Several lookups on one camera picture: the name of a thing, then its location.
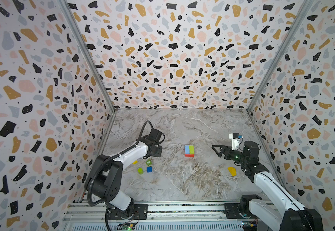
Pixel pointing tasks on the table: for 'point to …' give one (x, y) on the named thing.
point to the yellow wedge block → (232, 170)
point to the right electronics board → (248, 225)
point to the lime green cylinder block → (140, 171)
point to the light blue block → (186, 149)
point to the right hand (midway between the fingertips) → (215, 145)
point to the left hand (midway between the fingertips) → (156, 150)
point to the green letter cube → (148, 162)
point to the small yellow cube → (135, 162)
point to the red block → (189, 155)
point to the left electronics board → (127, 226)
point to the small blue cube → (149, 169)
